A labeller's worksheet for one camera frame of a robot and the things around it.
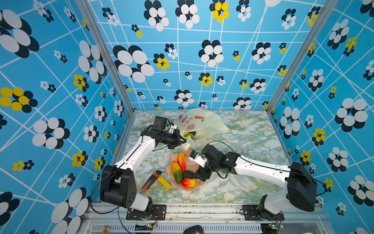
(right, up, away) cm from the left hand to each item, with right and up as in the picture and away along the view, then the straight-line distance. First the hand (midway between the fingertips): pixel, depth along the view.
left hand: (188, 140), depth 80 cm
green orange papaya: (-6, -18, +1) cm, 19 cm away
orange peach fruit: (-4, -13, +6) cm, 15 cm away
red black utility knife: (-20, -22, +5) cm, 30 cm away
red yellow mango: (0, -23, -3) cm, 23 cm away
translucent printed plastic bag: (+11, +10, +15) cm, 21 cm away
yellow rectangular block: (-13, -25, +2) cm, 28 cm away
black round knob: (+4, -40, -13) cm, 42 cm away
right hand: (+5, -16, 0) cm, 17 cm away
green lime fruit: (+2, +1, +17) cm, 17 cm away
